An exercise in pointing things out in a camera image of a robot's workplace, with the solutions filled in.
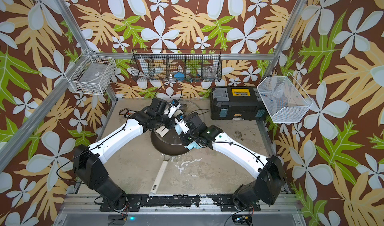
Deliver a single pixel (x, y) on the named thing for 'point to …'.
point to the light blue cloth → (191, 145)
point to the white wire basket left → (91, 73)
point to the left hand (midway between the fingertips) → (177, 116)
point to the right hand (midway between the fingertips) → (179, 134)
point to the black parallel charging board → (130, 113)
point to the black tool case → (237, 103)
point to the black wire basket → (176, 65)
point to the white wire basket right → (285, 101)
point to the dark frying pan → (171, 144)
